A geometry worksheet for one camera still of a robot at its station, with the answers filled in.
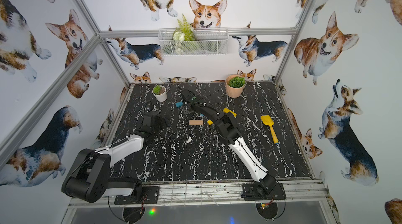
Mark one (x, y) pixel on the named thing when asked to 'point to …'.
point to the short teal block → (179, 104)
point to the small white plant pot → (160, 92)
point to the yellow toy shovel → (268, 121)
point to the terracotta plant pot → (234, 85)
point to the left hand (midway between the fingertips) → (164, 115)
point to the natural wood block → (196, 122)
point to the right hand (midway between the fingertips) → (185, 109)
